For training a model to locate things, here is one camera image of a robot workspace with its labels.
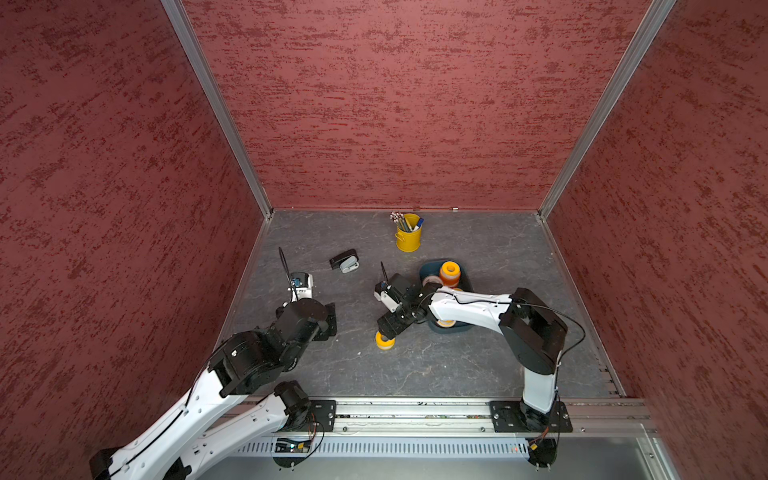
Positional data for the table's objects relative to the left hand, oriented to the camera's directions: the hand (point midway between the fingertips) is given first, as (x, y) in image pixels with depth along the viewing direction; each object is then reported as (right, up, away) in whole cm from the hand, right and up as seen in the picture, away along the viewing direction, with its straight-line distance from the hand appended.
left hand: (317, 314), depth 69 cm
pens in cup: (+20, +24, +28) cm, 42 cm away
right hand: (+18, -9, +19) cm, 28 cm away
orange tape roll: (+38, +3, +27) cm, 46 cm away
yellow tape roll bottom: (+16, -13, +16) cm, 26 cm away
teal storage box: (+32, +8, +32) cm, 46 cm away
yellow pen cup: (+24, +17, +36) cm, 46 cm away
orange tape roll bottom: (+31, +5, +26) cm, 41 cm away
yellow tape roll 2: (+34, -8, +18) cm, 40 cm away
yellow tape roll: (+37, +8, +26) cm, 46 cm away
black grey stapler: (+1, +10, +32) cm, 33 cm away
